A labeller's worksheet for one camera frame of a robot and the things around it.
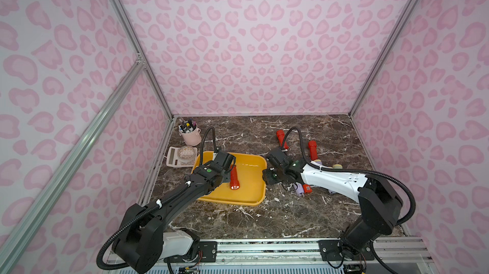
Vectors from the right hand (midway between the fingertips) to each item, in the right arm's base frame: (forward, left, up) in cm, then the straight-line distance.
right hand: (268, 176), depth 87 cm
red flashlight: (+31, -8, -7) cm, 32 cm away
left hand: (+2, +21, +2) cm, 21 cm away
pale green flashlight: (+7, -34, -4) cm, 35 cm away
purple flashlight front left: (-4, -14, -4) cm, 15 cm away
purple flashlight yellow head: (+10, -26, -4) cm, 28 cm away
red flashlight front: (-4, -18, -4) cm, 19 cm away
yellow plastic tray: (-2, +7, -7) cm, 10 cm away
